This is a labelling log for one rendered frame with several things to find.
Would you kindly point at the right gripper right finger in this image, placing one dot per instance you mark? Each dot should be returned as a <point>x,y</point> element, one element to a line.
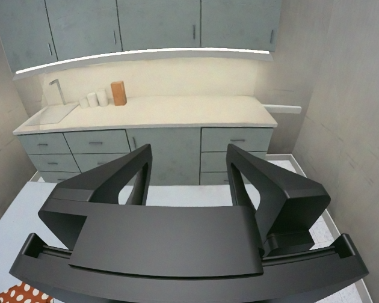
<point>289,202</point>

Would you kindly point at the brown polka-dot pillowcase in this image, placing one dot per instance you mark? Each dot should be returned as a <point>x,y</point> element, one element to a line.
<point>23,293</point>

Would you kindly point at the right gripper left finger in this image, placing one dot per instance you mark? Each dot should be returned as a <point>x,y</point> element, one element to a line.
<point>104,183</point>

